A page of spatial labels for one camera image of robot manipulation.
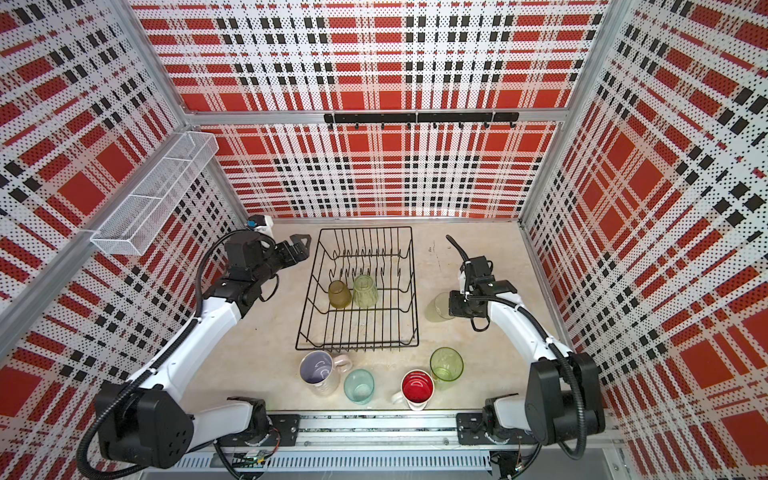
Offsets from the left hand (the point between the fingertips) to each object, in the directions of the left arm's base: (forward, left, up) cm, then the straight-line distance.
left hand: (299, 245), depth 81 cm
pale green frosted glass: (-13, -38, -13) cm, 43 cm away
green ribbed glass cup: (-1, -16, -24) cm, 29 cm away
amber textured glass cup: (-5, -9, -18) cm, 20 cm away
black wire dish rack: (+14, -23, -22) cm, 35 cm away
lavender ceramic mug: (-27, -6, -22) cm, 35 cm away
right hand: (-12, -44, -16) cm, 48 cm away
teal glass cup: (-30, -16, -24) cm, 42 cm away
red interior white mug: (-30, -32, -28) cm, 52 cm away
